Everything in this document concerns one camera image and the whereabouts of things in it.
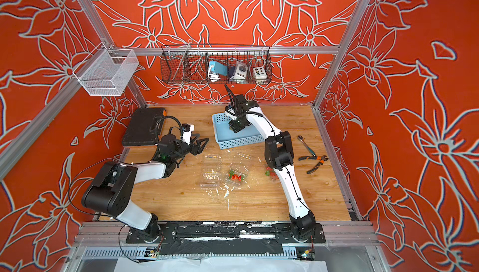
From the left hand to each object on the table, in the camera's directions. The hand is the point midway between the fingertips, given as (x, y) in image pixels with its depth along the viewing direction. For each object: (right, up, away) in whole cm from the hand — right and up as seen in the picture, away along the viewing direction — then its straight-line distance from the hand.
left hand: (204, 136), depth 89 cm
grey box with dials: (+18, +33, +2) cm, 37 cm away
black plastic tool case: (-37, +3, +11) cm, 39 cm away
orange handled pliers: (+60, -12, +3) cm, 61 cm away
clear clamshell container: (+36, -22, -2) cm, 42 cm away
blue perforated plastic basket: (+11, -2, +9) cm, 15 cm away
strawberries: (+14, -19, -3) cm, 24 cm away
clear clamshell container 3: (+17, -17, +1) cm, 24 cm away
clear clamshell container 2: (+3, -18, +2) cm, 18 cm away
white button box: (+28, +33, +5) cm, 43 cm away
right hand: (+13, +4, +11) cm, 17 cm away
